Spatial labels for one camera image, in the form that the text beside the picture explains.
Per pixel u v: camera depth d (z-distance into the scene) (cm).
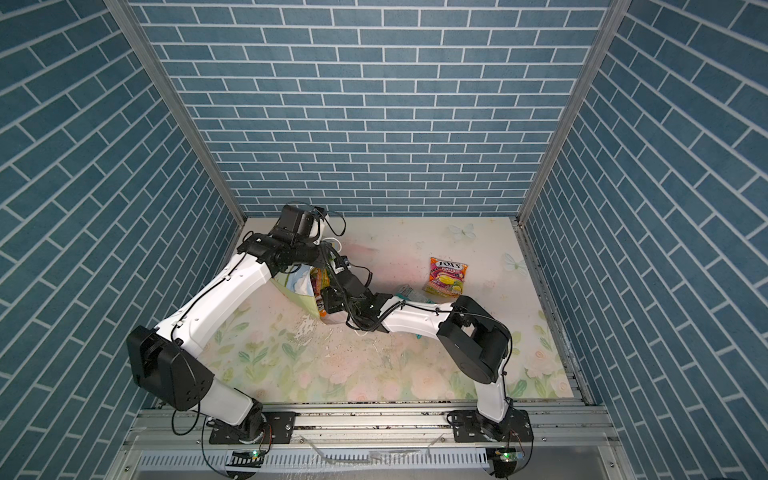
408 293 94
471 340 48
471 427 75
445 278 99
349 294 65
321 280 87
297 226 61
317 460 70
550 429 76
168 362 40
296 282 80
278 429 73
